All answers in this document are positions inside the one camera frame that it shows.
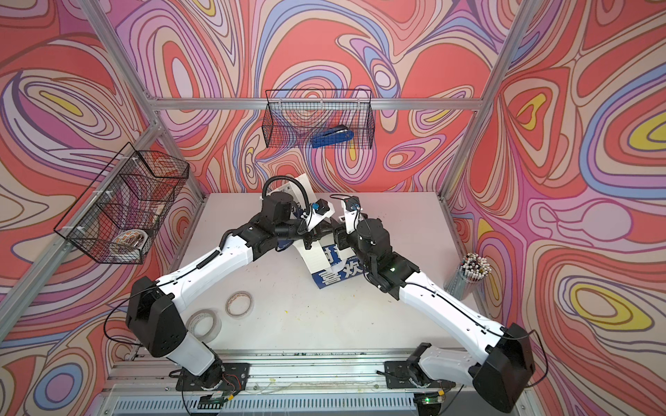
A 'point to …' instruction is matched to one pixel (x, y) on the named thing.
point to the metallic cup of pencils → (468, 276)
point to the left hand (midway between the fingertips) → (337, 227)
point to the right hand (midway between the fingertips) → (341, 221)
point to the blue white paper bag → (345, 266)
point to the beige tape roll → (239, 304)
